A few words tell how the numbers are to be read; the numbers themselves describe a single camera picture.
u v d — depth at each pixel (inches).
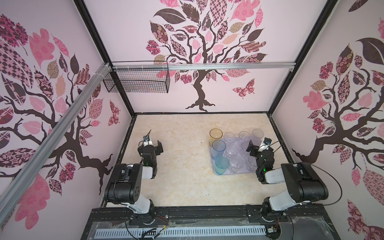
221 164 35.2
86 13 27.4
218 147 36.4
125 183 17.9
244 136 39.8
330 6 27.0
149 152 27.9
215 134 36.0
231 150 36.4
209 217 29.3
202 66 36.6
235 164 35.4
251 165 33.6
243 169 35.4
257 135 37.7
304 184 17.9
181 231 27.4
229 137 39.4
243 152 36.3
